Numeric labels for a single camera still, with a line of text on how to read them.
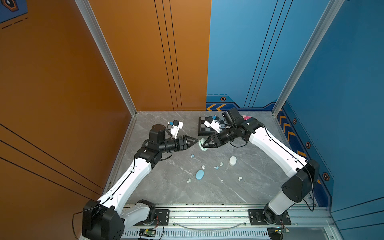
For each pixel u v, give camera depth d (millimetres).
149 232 716
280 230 700
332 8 698
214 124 681
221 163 913
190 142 716
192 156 942
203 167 892
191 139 686
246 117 1087
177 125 682
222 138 644
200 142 710
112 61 898
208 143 725
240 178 859
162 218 742
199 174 855
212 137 647
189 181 847
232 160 922
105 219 379
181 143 641
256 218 724
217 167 892
